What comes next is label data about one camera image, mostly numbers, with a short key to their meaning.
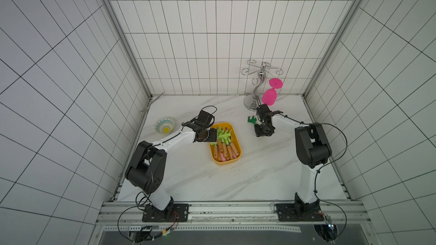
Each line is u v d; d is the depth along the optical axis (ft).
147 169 1.46
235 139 3.09
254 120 3.39
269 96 3.17
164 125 3.36
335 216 2.34
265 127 2.77
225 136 3.11
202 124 2.32
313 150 1.75
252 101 3.73
